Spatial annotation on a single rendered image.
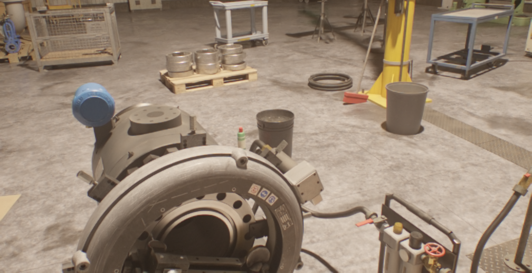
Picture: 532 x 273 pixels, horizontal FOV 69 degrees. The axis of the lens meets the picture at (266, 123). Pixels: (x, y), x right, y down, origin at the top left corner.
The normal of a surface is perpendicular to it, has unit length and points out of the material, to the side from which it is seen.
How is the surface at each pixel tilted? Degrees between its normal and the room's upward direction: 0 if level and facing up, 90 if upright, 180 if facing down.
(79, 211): 0
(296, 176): 23
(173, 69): 90
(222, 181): 90
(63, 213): 0
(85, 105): 90
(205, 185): 90
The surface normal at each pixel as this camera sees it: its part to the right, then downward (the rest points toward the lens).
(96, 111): 0.44, 0.32
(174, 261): 0.36, -0.92
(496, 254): -0.03, -0.93
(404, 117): -0.33, 0.44
